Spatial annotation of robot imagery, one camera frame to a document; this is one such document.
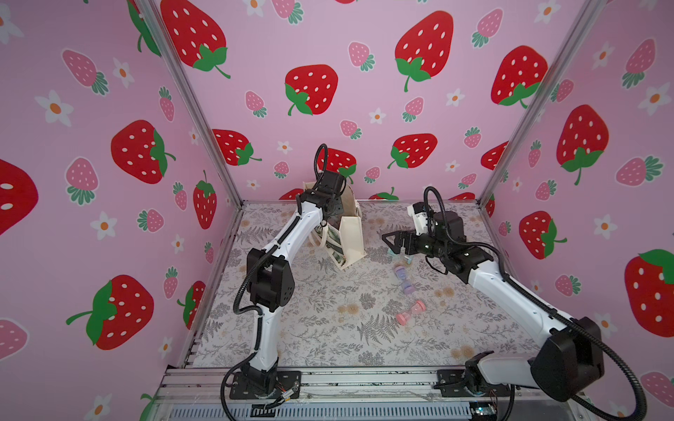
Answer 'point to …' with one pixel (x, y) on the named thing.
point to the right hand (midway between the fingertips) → (388, 238)
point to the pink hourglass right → (404, 317)
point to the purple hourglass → (407, 285)
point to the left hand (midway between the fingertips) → (335, 206)
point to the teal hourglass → (408, 258)
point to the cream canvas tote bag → (345, 245)
